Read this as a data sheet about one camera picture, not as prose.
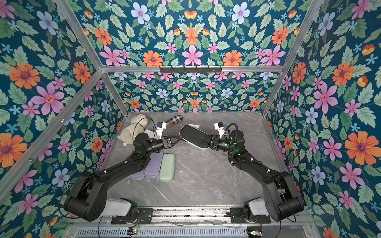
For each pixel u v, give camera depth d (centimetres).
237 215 74
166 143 69
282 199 42
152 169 84
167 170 86
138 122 104
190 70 93
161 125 73
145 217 73
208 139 73
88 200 43
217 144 69
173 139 78
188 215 75
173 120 111
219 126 75
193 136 74
